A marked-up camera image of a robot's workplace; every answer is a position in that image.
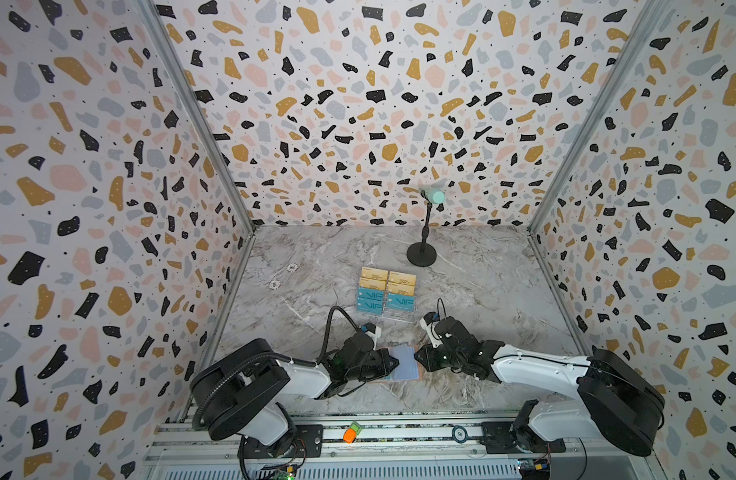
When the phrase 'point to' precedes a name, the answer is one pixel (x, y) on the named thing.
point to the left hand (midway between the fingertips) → (408, 361)
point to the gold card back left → (372, 273)
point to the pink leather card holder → (408, 368)
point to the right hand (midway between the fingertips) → (415, 352)
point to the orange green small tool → (349, 436)
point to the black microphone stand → (423, 254)
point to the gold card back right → (402, 278)
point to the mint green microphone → (434, 195)
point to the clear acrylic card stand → (403, 315)
